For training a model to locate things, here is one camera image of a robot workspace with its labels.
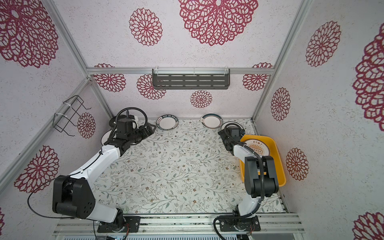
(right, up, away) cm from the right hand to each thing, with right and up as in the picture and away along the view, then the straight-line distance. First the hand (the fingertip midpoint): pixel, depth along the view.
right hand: (223, 132), depth 96 cm
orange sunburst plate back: (+26, -10, +4) cm, 28 cm away
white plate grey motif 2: (+3, +5, -12) cm, 13 cm away
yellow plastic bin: (+31, -13, -4) cm, 33 cm away
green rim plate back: (-40, +8, +24) cm, 47 cm away
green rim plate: (-4, +9, +26) cm, 28 cm away
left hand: (-44, 0, -10) cm, 45 cm away
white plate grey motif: (-83, -4, +13) cm, 84 cm away
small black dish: (-84, +9, +23) cm, 87 cm away
